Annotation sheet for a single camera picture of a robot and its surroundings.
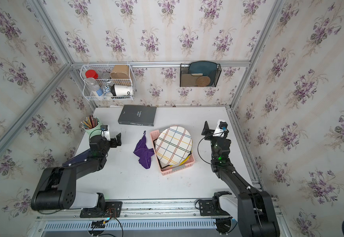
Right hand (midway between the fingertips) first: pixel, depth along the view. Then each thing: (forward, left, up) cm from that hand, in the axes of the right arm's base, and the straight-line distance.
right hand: (215, 123), depth 80 cm
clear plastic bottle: (+20, +72, +11) cm, 75 cm away
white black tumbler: (+23, +56, +4) cm, 61 cm away
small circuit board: (-45, +60, -24) cm, 79 cm away
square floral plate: (-16, +30, -20) cm, 39 cm away
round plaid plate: (-5, +23, -16) cm, 29 cm away
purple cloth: (-8, +41, -19) cm, 47 cm away
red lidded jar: (+30, +76, +12) cm, 82 cm away
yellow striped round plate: (-16, +18, -16) cm, 29 cm away
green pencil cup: (+5, +76, -11) cm, 77 cm away
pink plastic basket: (-20, +23, -16) cm, 34 cm away
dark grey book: (+23, +51, -19) cm, 59 cm away
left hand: (0, +60, -12) cm, 61 cm away
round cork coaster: (+33, +4, +5) cm, 33 cm away
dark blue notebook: (-10, +80, -23) cm, 84 cm away
